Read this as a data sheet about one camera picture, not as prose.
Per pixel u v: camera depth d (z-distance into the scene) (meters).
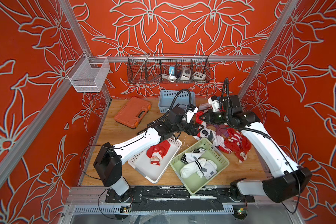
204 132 0.95
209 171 0.78
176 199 0.73
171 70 0.83
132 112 1.04
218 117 0.62
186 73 0.91
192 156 0.81
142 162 0.84
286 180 0.37
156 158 0.83
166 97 1.36
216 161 0.85
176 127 0.61
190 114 0.65
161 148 0.88
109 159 0.42
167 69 0.85
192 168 0.78
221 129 0.98
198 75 0.95
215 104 0.68
